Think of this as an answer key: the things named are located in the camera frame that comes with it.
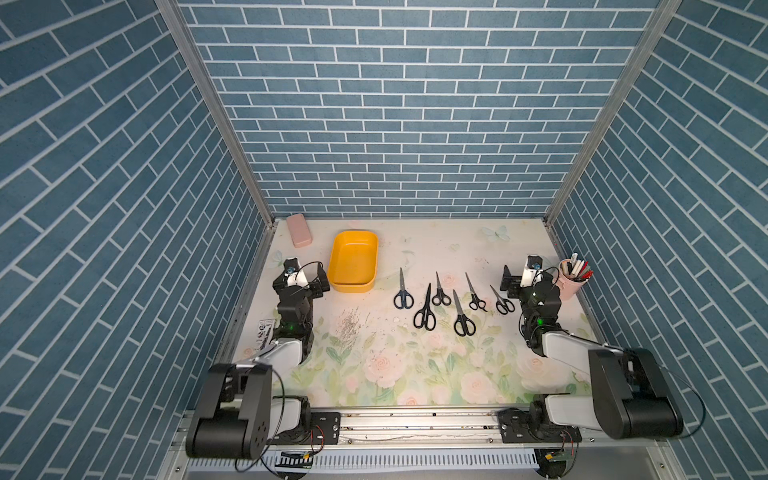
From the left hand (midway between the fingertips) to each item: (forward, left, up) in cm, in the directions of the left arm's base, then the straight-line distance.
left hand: (311, 266), depth 86 cm
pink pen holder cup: (-1, -79, -7) cm, 79 cm away
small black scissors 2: (-3, -51, -15) cm, 53 cm away
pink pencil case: (+29, +14, -17) cm, 37 cm away
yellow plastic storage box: (+14, -9, -16) cm, 23 cm away
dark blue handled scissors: (-1, -27, -16) cm, 32 cm away
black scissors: (-11, -46, -15) cm, 50 cm away
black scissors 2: (-4, -60, -15) cm, 62 cm away
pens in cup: (+4, -82, -5) cm, 82 cm away
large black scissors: (-8, -34, -16) cm, 39 cm away
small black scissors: (-1, -40, -16) cm, 43 cm away
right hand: (+1, -63, -1) cm, 63 cm away
